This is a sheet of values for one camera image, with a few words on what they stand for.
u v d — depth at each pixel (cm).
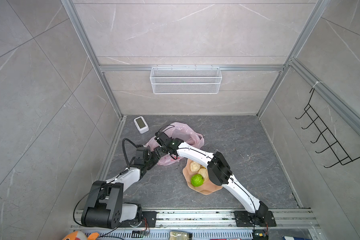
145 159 71
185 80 101
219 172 60
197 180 78
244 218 73
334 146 65
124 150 68
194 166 84
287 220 75
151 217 73
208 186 81
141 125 108
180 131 101
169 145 74
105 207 42
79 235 64
